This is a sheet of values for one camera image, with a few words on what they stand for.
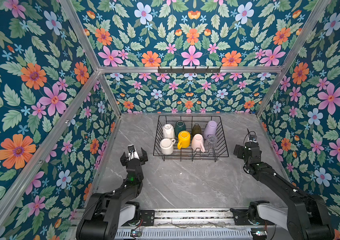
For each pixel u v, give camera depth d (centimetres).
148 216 74
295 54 84
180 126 96
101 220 41
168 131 95
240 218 73
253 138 75
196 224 73
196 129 102
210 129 94
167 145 90
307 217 41
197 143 90
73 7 69
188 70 91
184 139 92
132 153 72
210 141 93
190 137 91
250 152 66
